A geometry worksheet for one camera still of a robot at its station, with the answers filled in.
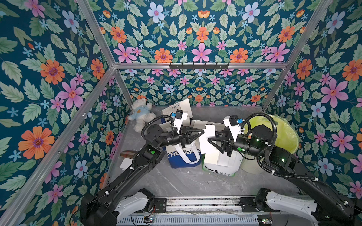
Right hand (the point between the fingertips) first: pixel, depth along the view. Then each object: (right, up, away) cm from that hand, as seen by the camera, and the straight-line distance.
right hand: (213, 132), depth 57 cm
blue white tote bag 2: (-10, -15, +19) cm, 26 cm away
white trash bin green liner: (+40, -4, +14) cm, 42 cm away
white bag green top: (+10, -20, +20) cm, 30 cm away
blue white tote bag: (-13, +14, +32) cm, 38 cm away
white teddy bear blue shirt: (-47, +9, +49) cm, 69 cm away
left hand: (-4, -1, -1) cm, 5 cm away
